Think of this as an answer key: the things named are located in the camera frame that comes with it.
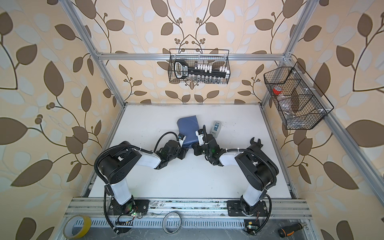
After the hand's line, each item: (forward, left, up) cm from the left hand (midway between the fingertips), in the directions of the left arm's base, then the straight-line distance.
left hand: (186, 145), depth 95 cm
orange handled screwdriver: (-42, -50, +2) cm, 65 cm away
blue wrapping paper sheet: (+14, 0, +2) cm, 14 cm away
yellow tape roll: (-42, +50, +2) cm, 66 cm away
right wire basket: (+8, -59, +32) cm, 67 cm away
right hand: (-2, -4, +3) cm, 5 cm away
